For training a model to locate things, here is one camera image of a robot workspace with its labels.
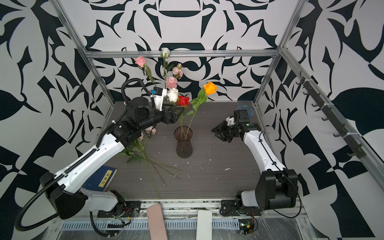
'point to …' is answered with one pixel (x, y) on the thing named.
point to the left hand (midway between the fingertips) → (179, 103)
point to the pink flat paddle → (157, 223)
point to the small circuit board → (246, 226)
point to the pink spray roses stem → (171, 82)
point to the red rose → (183, 101)
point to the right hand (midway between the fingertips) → (214, 130)
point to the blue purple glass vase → (245, 107)
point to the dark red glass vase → (184, 147)
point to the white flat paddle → (204, 228)
